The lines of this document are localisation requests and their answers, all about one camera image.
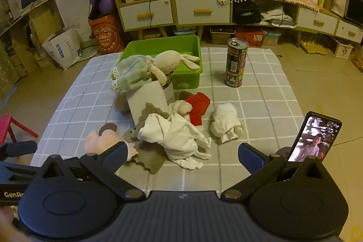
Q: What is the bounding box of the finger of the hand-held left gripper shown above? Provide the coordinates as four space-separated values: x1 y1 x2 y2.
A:
0 141 38 159

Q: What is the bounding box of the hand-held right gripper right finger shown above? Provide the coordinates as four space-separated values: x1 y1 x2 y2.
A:
220 143 331 201

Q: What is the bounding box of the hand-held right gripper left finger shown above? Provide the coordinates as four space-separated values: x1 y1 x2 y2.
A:
31 142 146 202

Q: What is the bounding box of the pink plush toy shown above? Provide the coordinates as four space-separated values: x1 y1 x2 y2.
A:
86 123 139 161

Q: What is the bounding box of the grey towel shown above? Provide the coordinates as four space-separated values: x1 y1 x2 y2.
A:
123 103 171 174

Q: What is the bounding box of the white sock bundle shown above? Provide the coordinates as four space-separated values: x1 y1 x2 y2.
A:
210 103 244 143

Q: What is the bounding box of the white cloth garment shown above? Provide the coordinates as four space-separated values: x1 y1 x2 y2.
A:
138 113 212 170

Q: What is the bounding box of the white rectangular box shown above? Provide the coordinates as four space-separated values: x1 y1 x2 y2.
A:
126 80 169 129

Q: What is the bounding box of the plush toy with red hat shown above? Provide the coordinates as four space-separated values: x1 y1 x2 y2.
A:
186 92 211 126

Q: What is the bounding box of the small beige plush toy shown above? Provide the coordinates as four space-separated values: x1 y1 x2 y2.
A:
169 100 193 120

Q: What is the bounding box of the glass jar with gold lid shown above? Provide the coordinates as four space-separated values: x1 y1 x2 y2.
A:
161 73 176 105

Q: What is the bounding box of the rabbit doll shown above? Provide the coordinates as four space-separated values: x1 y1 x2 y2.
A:
111 51 200 93

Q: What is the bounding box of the green plastic bin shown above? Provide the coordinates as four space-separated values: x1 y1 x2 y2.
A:
118 35 203 89

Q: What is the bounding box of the red stool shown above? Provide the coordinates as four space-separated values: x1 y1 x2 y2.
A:
0 114 39 143

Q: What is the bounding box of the black smartphone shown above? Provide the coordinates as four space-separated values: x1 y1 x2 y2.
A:
287 111 342 163

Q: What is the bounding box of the grey checked blanket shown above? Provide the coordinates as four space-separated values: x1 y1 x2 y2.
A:
30 46 305 194

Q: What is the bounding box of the tall printed can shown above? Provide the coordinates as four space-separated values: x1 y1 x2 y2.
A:
225 38 249 88

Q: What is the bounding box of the white round stand base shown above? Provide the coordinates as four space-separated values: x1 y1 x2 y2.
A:
78 46 100 61

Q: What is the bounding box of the white paper bag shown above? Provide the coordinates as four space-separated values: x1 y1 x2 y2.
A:
42 28 81 71

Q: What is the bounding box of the orange printed bag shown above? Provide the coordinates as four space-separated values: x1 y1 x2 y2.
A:
88 15 125 55

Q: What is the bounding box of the orange storage box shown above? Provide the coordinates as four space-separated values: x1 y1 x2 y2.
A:
235 29 263 47

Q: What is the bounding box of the clear storage box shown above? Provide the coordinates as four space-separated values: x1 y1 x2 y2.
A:
262 32 281 46

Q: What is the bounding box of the grey storage basket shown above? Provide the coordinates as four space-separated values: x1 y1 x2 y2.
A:
210 27 236 44

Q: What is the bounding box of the egg tray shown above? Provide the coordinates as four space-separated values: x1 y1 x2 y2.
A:
301 38 329 55

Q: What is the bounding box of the wooden side shelf unit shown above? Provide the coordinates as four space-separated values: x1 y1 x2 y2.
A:
0 0 66 78

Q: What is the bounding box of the clear box with blue lid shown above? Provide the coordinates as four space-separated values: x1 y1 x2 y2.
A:
172 27 197 38

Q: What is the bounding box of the folded white clothes pile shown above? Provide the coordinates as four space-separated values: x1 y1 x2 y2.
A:
261 8 295 25

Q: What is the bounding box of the white printed crate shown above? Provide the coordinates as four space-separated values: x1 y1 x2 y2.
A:
330 36 353 58

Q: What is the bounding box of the black bag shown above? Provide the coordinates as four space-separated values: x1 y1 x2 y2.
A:
233 0 262 24

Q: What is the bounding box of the purple ball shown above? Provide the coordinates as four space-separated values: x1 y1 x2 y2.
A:
98 0 114 14

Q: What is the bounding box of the long low wooden cabinet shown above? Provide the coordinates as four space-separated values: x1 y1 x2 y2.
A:
170 0 363 45

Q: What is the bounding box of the white drawer with wooden handle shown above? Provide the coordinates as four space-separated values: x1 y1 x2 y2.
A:
296 8 339 34
119 0 173 30
176 0 231 25
336 21 363 43

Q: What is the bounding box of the black power cable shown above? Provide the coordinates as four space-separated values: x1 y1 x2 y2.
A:
148 0 156 27

